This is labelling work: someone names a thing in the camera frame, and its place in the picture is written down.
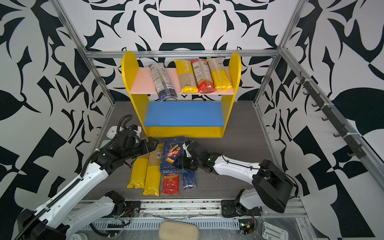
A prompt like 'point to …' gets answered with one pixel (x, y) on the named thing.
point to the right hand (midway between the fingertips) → (176, 164)
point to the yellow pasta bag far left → (138, 172)
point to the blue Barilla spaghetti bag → (189, 179)
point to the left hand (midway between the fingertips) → (153, 141)
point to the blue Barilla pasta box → (169, 162)
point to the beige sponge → (178, 230)
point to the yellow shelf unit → (179, 119)
